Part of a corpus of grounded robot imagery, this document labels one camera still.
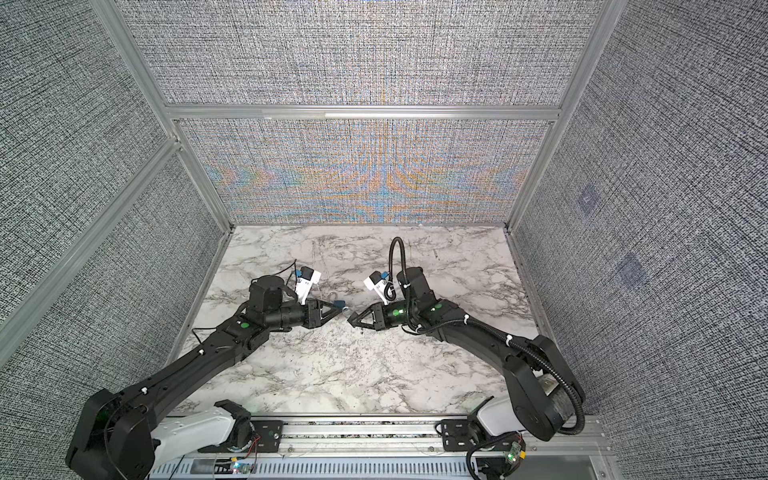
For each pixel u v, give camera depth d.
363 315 0.75
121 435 0.39
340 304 1.02
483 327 0.52
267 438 0.73
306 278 0.71
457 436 0.73
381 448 0.73
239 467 0.70
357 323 0.75
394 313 0.70
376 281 0.74
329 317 0.73
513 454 0.69
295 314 0.69
